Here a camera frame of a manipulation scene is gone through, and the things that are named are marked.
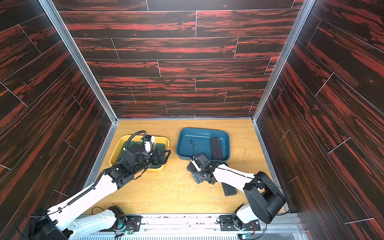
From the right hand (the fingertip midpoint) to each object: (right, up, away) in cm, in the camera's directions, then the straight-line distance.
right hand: (204, 170), depth 91 cm
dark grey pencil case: (-8, +1, +1) cm, 8 cm away
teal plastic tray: (-7, +17, +14) cm, 23 cm away
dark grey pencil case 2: (+13, -9, -9) cm, 18 cm away
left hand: (-21, +13, -14) cm, 29 cm away
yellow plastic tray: (-27, +19, -26) cm, 42 cm away
